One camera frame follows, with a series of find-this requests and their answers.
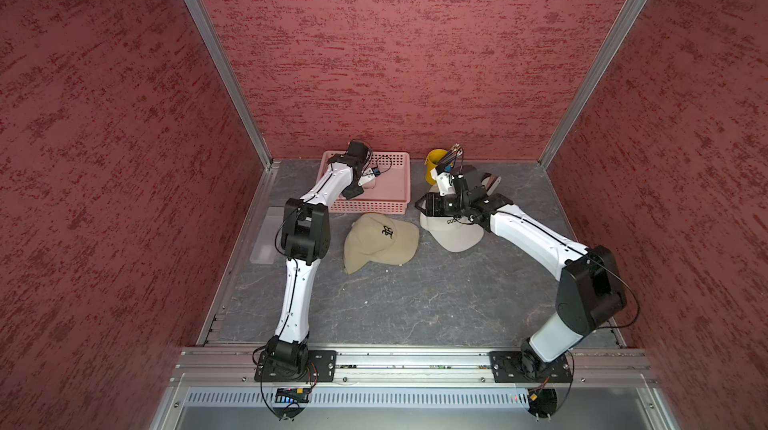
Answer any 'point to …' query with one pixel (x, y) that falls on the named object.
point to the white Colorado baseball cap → (453, 234)
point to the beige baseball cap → (377, 238)
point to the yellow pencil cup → (432, 160)
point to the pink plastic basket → (387, 193)
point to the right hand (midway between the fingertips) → (420, 208)
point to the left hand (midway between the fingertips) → (342, 187)
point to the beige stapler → (491, 183)
